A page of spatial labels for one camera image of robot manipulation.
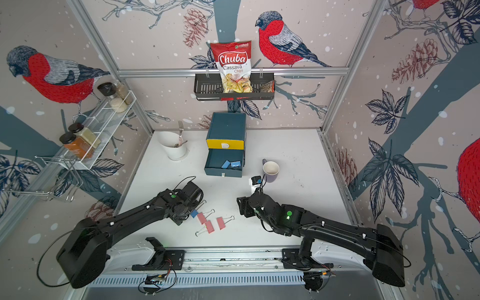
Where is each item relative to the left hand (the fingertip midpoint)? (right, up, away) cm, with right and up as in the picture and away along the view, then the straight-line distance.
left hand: (196, 204), depth 85 cm
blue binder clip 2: (+13, +18, +7) cm, 23 cm away
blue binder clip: (+18, +18, +8) cm, 27 cm away
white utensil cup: (-20, +30, +18) cm, 40 cm away
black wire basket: (+4, +58, +10) cm, 59 cm away
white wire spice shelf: (-39, +38, -4) cm, 55 cm away
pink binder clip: (+3, -6, 0) cm, 7 cm away
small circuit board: (-11, -24, -15) cm, 30 cm away
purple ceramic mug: (+37, +15, +11) cm, 41 cm away
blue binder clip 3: (-1, -4, -1) cm, 4 cm away
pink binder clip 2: (+7, -9, -4) cm, 12 cm away
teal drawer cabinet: (+14, +35, +5) cm, 38 cm away
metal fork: (-14, +40, +18) cm, 46 cm away
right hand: (+22, +6, -10) cm, 25 cm away
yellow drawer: (+13, +28, +3) cm, 31 cm away
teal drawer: (+8, +21, +9) cm, 24 cm away
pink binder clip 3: (+12, -7, -2) cm, 14 cm away
